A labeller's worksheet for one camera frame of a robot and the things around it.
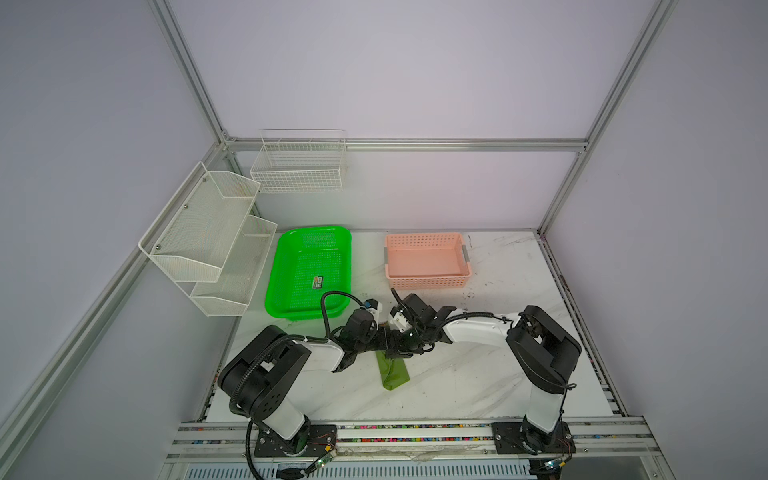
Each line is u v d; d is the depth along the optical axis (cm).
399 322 84
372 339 75
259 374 46
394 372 84
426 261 113
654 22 69
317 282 104
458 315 62
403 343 79
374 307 85
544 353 49
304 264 111
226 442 75
